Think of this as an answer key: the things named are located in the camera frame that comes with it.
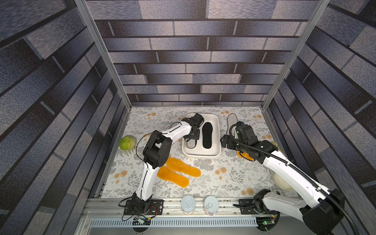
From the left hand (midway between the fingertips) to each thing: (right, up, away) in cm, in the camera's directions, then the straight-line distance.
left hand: (194, 135), depth 99 cm
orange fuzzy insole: (-11, -17, -11) cm, 23 cm away
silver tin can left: (-4, -31, -29) cm, 43 cm away
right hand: (+17, 0, -19) cm, 25 cm away
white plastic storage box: (+3, -10, -6) cm, 12 cm away
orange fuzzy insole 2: (-19, -21, -13) cm, 31 cm away
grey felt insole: (+29, +11, +13) cm, 34 cm away
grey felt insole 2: (-3, -5, -6) cm, 8 cm away
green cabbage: (-43, -4, -9) cm, 44 cm away
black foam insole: (+9, +2, +5) cm, 11 cm away
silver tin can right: (+7, -31, -29) cm, 43 cm away
